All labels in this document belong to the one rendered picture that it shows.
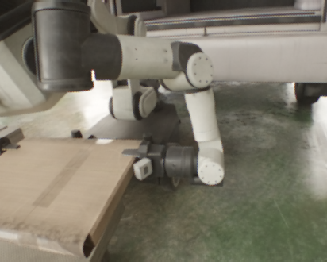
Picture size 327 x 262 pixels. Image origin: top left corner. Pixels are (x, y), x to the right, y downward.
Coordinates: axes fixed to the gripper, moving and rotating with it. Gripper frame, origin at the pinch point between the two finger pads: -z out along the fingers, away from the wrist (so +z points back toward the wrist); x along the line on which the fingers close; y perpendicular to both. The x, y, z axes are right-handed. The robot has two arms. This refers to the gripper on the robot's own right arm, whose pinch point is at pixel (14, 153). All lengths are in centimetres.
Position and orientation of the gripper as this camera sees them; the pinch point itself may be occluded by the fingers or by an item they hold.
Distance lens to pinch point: 97.5
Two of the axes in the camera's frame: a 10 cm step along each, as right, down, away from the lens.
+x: -0.9, -8.9, -4.5
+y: 2.1, -4.6, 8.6
